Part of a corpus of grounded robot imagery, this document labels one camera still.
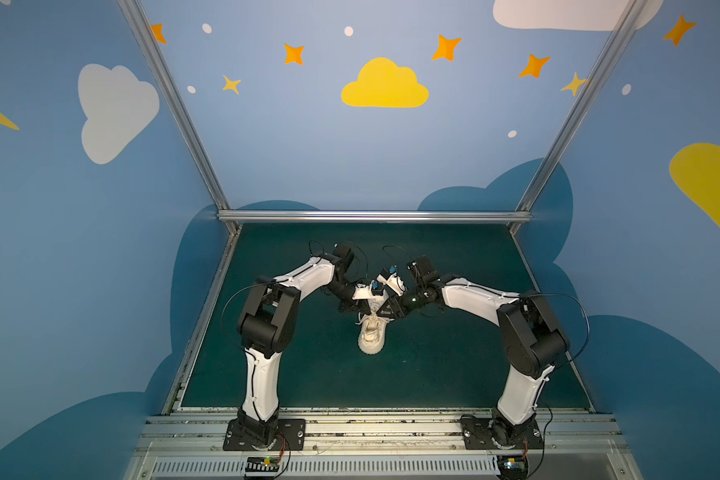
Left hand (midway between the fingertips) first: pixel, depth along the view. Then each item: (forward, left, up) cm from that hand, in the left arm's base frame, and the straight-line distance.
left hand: (365, 306), depth 94 cm
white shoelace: (-5, -2, +2) cm, 6 cm away
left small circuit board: (-41, +25, -7) cm, 49 cm away
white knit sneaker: (-11, -2, +5) cm, 13 cm away
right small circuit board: (-41, -37, -7) cm, 56 cm away
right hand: (-2, -6, +3) cm, 7 cm away
